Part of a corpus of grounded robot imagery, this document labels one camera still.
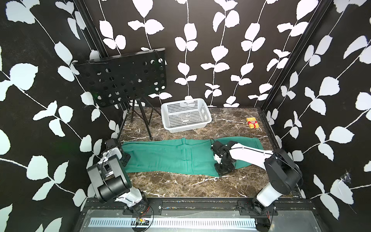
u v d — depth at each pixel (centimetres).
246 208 73
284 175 46
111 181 45
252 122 111
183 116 114
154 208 73
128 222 70
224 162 73
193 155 93
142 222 71
